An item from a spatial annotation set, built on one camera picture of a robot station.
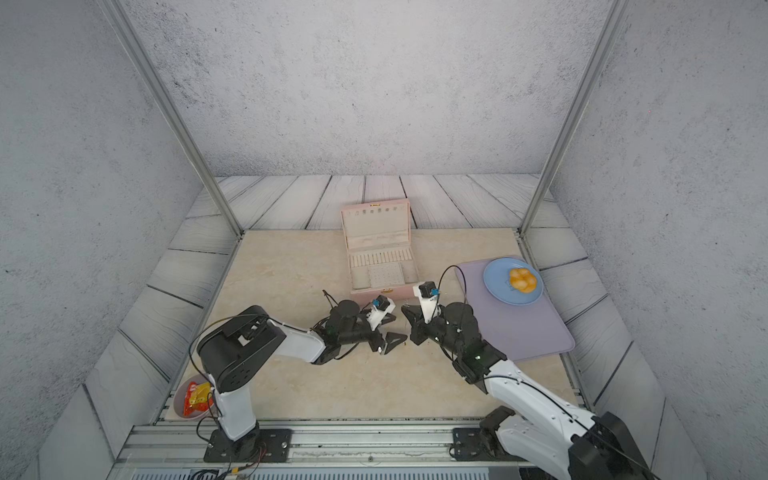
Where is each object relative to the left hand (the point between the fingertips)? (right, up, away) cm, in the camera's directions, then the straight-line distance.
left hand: (403, 330), depth 86 cm
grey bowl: (-57, -15, -9) cm, 60 cm away
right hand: (0, +8, -9) cm, 12 cm away
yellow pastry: (+40, +13, +15) cm, 45 cm away
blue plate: (+33, +12, +18) cm, 39 cm away
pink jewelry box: (-7, +24, +19) cm, 31 cm away
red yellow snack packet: (-53, -15, -9) cm, 56 cm away
